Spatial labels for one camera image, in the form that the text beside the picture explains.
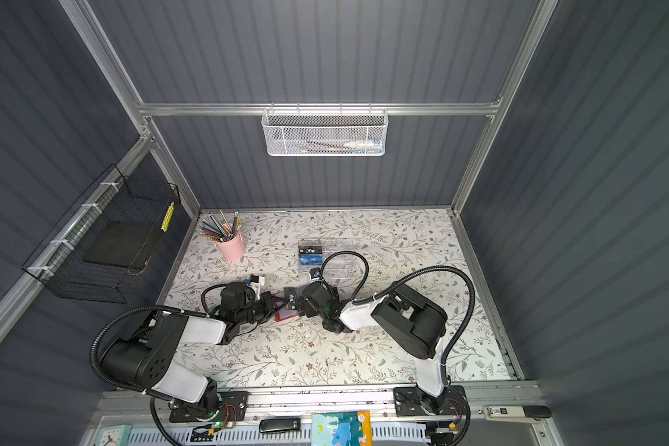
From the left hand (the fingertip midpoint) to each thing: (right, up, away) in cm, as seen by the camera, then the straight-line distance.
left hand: (291, 303), depth 88 cm
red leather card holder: (-2, -3, 0) cm, 4 cm away
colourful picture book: (+16, -27, -19) cm, 37 cm away
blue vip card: (+5, +13, +11) cm, 18 cm away
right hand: (+6, +1, +5) cm, 8 cm away
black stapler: (0, -25, -21) cm, 33 cm away
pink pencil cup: (-23, +17, +13) cm, 32 cm away
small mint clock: (-39, -27, -21) cm, 52 cm away
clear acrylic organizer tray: (+6, +16, +10) cm, 20 cm away
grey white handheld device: (+61, -23, -19) cm, 68 cm away
